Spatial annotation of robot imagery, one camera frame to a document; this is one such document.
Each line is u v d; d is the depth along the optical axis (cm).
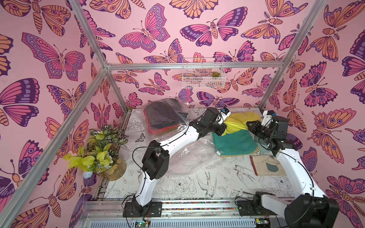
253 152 92
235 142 94
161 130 96
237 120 83
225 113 72
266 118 70
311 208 38
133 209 68
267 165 87
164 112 106
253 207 72
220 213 73
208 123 66
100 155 67
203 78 106
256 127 69
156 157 55
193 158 92
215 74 92
